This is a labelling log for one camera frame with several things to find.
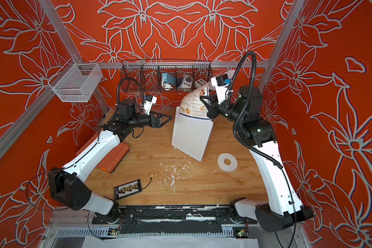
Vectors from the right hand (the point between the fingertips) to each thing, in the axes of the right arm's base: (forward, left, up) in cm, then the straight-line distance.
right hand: (197, 96), depth 56 cm
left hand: (+6, +14, -16) cm, 22 cm away
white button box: (+37, -3, -19) cm, 42 cm away
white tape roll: (-6, -20, -48) cm, 52 cm away
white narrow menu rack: (-5, +3, -18) cm, 19 cm away
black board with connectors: (-20, +35, -46) cm, 62 cm away
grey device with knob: (+34, +4, -16) cm, 38 cm away
